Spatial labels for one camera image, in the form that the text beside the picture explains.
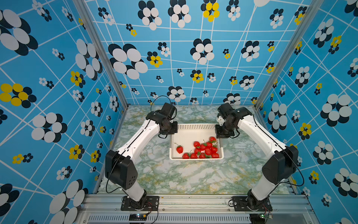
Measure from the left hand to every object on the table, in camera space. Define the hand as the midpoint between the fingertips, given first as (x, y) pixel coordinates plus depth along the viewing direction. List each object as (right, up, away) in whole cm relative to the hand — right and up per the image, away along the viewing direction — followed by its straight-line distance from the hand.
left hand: (177, 129), depth 83 cm
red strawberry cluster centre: (+16, -13, -3) cm, 21 cm away
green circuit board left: (-20, -45, -11) cm, 51 cm away
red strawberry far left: (+1, -11, -2) cm, 12 cm away
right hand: (+25, -4, -1) cm, 25 cm away
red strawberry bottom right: (+21, -14, -5) cm, 26 cm away
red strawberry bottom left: (+5, -15, -5) cm, 16 cm away
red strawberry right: (+21, -6, 0) cm, 22 cm away
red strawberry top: (+12, -9, -2) cm, 15 cm away
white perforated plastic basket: (+3, -8, +1) cm, 9 cm away
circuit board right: (+44, -42, -15) cm, 63 cm away
